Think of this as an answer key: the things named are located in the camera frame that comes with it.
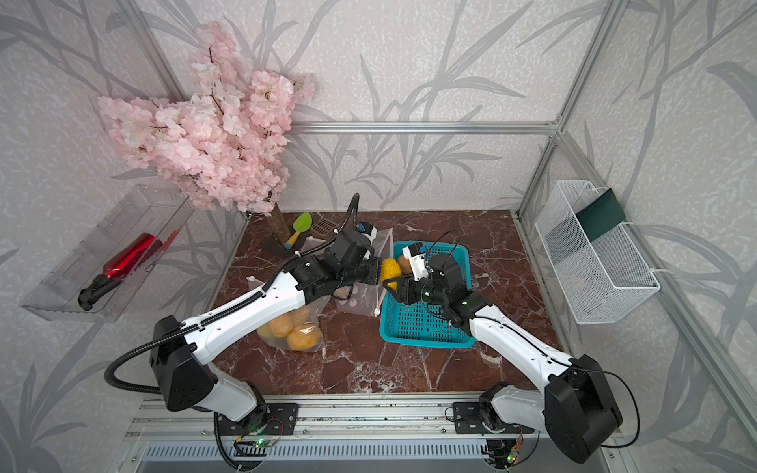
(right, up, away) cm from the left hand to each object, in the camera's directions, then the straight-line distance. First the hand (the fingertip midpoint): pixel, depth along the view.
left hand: (383, 265), depth 77 cm
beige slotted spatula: (-25, +11, +36) cm, 45 cm away
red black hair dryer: (-56, +1, -14) cm, 58 cm away
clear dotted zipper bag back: (-5, -9, +3) cm, 11 cm away
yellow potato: (-22, -21, +4) cm, 31 cm away
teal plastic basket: (+12, -20, +13) cm, 27 cm away
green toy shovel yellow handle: (-35, +13, +39) cm, 54 cm away
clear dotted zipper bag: (-29, +6, +31) cm, 43 cm away
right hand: (+1, -4, +1) cm, 4 cm away
